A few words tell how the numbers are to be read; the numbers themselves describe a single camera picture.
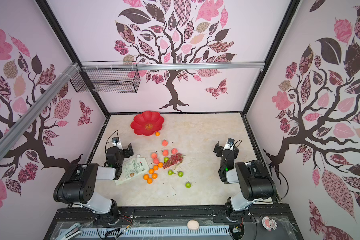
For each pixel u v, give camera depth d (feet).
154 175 2.82
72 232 2.22
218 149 2.72
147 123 3.73
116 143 2.61
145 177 2.80
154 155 3.08
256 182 1.51
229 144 2.55
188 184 2.71
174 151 3.11
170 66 3.10
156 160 3.02
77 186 1.49
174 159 3.01
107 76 3.11
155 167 2.93
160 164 2.95
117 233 2.37
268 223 2.24
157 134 3.49
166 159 3.03
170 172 2.86
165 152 3.11
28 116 1.97
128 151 2.85
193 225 2.29
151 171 2.86
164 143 3.30
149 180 2.78
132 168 2.95
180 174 2.84
